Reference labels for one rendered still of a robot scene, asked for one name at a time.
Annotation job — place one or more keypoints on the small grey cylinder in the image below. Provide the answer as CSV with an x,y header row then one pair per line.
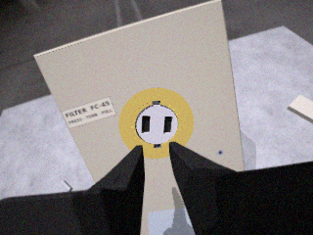
x,y
66,185

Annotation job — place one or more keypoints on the white and grey round cartridge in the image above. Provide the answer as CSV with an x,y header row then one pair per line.
x,y
156,124

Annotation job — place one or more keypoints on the white flat rectangular block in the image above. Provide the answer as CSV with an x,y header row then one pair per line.
x,y
302,107

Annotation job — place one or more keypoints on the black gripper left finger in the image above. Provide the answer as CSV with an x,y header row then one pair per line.
x,y
112,206

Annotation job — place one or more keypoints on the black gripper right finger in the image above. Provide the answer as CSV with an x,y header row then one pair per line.
x,y
217,197

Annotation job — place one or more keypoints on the beige service panel with round hole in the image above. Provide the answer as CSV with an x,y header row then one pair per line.
x,y
181,59

